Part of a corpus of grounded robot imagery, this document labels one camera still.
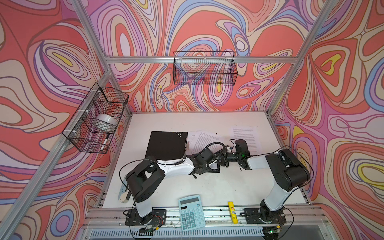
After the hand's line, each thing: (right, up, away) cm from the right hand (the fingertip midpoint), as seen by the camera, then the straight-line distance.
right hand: (212, 159), depth 88 cm
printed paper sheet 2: (+31, +14, +20) cm, 39 cm away
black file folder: (-29, +7, +13) cm, 33 cm away
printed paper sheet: (-8, +10, +15) cm, 20 cm away
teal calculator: (-12, -24, -14) cm, 30 cm away
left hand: (-4, -1, +2) cm, 5 cm away
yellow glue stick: (+9, -23, -14) cm, 29 cm away
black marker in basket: (-55, +12, -16) cm, 58 cm away
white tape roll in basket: (-54, +24, -14) cm, 61 cm away
